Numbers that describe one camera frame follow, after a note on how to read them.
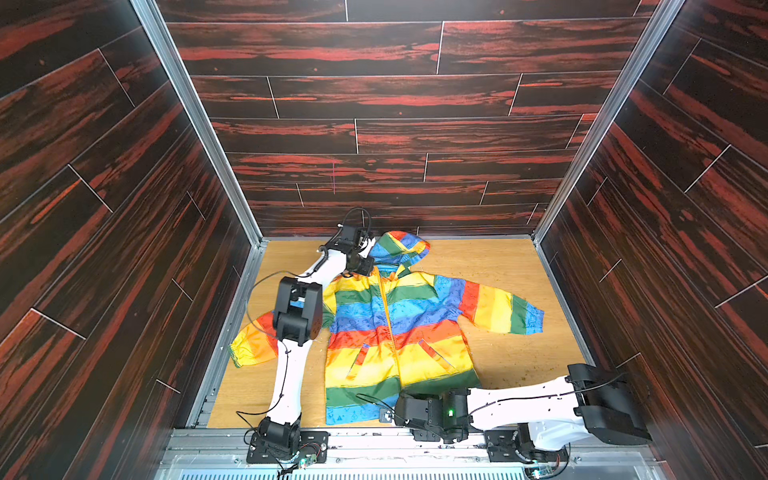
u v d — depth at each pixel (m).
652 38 0.69
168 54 0.72
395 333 0.93
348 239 0.86
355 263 0.91
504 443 0.74
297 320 0.62
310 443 0.74
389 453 0.73
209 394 0.86
